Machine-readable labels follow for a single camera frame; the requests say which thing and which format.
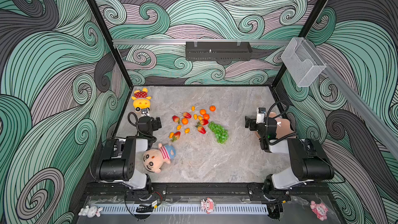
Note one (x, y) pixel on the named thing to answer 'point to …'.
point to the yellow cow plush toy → (141, 100)
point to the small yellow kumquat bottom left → (171, 134)
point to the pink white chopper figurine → (208, 205)
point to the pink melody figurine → (320, 209)
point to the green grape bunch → (222, 135)
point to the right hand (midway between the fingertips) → (252, 116)
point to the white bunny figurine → (90, 211)
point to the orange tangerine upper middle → (202, 111)
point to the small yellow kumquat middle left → (179, 127)
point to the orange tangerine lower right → (206, 116)
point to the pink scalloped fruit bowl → (284, 127)
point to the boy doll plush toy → (153, 159)
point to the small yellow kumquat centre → (195, 116)
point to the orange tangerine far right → (212, 108)
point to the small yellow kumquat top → (193, 108)
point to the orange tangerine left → (185, 121)
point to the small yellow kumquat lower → (187, 130)
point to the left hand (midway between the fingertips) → (149, 117)
